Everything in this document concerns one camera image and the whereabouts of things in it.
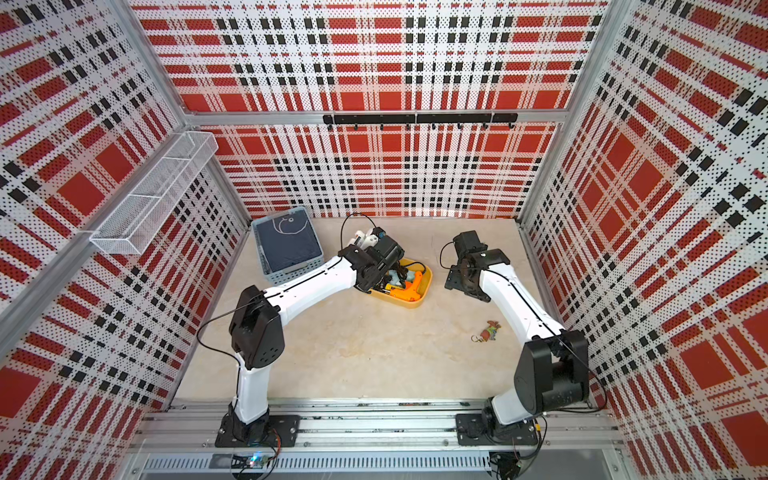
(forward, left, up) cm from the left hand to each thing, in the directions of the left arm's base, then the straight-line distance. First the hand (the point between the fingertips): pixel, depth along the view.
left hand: (349, 253), depth 87 cm
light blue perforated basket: (+1, +25, -14) cm, 29 cm away
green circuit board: (-50, +19, -17) cm, 56 cm away
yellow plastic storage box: (-5, -9, -13) cm, 16 cm away
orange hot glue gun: (-4, -18, -15) cm, 24 cm away
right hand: (-9, -35, -4) cm, 36 cm away
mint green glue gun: (-1, -13, -14) cm, 20 cm away
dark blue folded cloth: (+15, +26, -11) cm, 32 cm away
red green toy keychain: (-17, -42, -18) cm, 49 cm away
